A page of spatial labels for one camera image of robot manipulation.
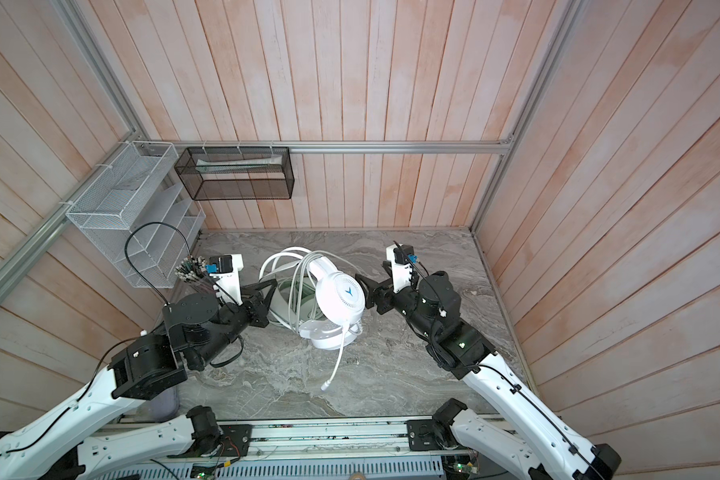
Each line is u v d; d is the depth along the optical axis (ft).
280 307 1.97
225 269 1.64
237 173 3.46
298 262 1.67
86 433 1.33
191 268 2.95
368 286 1.87
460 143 3.13
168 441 1.90
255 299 1.66
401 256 1.74
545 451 1.31
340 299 1.56
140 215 2.39
